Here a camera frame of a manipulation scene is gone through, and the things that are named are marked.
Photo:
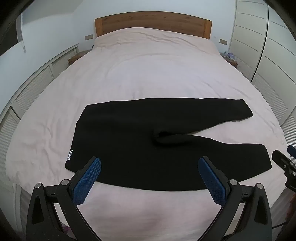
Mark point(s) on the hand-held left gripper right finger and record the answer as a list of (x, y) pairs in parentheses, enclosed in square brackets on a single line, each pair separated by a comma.
[(212, 183)]

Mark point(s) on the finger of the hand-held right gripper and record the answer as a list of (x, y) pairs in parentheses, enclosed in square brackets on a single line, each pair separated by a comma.
[(291, 150), (281, 158)]

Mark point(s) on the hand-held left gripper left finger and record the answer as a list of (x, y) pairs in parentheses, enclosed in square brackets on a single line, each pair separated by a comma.
[(87, 180)]

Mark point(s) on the black pants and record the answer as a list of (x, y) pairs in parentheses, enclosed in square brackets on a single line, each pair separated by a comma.
[(127, 129)]

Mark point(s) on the wooden nightstand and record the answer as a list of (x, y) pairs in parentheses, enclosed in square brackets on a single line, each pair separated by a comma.
[(77, 56), (231, 63)]

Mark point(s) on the tissue pack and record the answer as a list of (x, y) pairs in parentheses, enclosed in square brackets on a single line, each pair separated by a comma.
[(230, 55)]

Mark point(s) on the white wardrobe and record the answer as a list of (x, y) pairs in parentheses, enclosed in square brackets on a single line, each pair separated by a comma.
[(249, 34)]

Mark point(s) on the pink bed cover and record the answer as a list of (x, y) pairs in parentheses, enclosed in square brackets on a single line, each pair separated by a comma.
[(150, 69)]

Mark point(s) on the window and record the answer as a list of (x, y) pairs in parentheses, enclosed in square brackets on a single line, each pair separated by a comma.
[(11, 34)]

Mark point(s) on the wooden headboard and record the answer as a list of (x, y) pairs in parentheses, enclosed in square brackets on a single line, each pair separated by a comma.
[(152, 23)]

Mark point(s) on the wall switch plate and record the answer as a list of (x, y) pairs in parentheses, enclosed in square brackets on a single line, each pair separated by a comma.
[(88, 37), (223, 41)]

